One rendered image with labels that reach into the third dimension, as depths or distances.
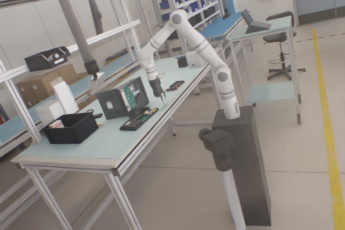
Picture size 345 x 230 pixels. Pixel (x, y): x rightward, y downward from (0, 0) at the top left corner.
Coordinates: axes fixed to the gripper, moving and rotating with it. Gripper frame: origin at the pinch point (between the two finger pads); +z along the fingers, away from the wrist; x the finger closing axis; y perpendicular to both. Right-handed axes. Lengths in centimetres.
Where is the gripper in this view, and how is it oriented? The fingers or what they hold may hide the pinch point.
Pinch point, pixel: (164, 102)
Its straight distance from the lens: 179.3
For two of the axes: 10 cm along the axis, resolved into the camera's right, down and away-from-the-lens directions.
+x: -3.0, 4.4, -8.5
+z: 2.9, 8.9, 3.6
